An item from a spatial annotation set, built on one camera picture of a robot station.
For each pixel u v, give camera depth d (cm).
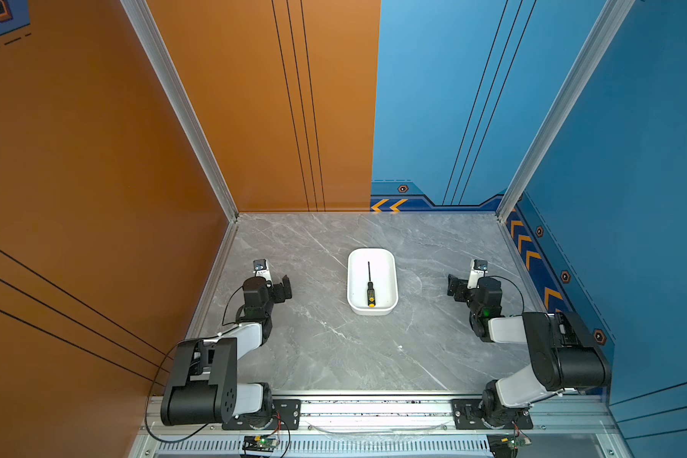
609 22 71
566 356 46
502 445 70
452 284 92
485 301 72
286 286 85
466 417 72
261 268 79
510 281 81
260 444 70
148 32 72
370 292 96
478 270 81
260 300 70
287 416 74
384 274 102
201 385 44
